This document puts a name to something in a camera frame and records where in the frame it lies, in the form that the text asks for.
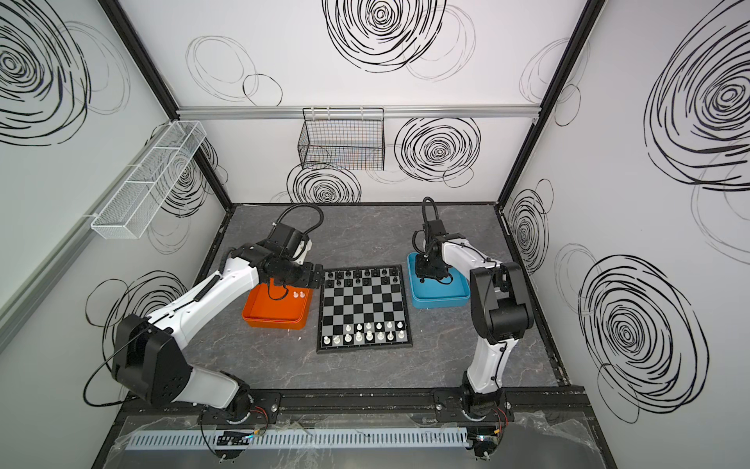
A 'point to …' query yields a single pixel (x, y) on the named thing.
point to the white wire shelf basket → (130, 210)
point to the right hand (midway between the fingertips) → (420, 272)
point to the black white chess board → (363, 308)
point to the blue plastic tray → (432, 294)
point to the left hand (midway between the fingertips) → (313, 277)
